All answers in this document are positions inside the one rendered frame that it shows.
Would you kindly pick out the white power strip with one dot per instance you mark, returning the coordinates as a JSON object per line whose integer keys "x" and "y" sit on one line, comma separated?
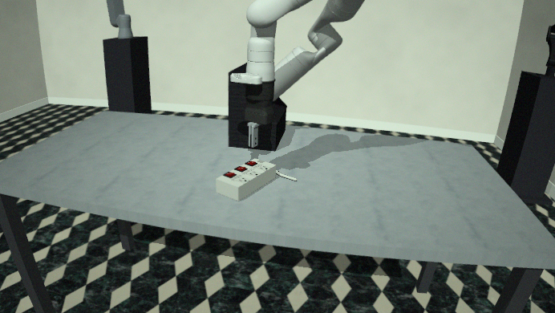
{"x": 247, "y": 178}

